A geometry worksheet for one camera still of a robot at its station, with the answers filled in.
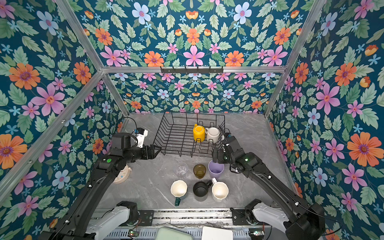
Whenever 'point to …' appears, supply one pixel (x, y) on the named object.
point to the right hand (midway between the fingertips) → (219, 152)
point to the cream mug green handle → (178, 188)
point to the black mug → (200, 190)
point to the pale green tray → (167, 233)
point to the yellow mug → (199, 132)
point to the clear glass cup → (181, 170)
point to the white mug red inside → (212, 133)
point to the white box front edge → (216, 233)
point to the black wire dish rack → (190, 134)
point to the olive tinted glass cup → (199, 170)
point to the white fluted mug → (219, 190)
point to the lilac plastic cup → (215, 169)
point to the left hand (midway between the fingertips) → (157, 144)
